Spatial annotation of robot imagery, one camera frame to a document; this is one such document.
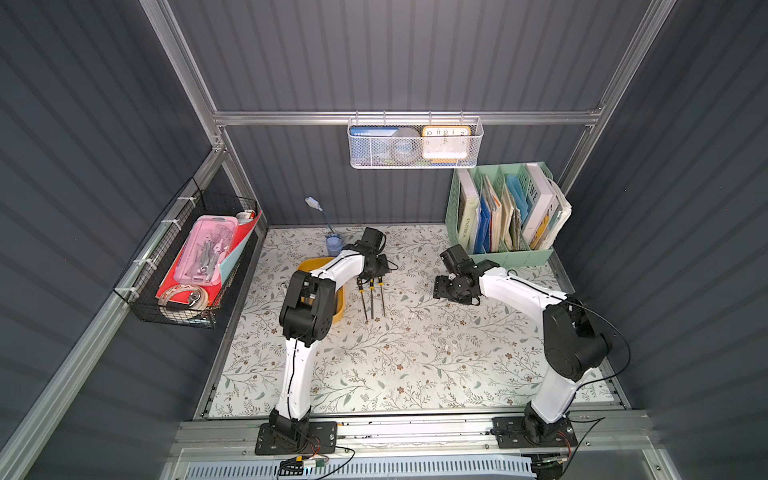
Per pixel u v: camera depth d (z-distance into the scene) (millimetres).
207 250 725
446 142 882
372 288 1020
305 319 589
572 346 493
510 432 733
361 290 1016
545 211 973
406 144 878
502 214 943
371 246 843
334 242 1037
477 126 889
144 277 620
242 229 774
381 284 1009
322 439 738
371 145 882
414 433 756
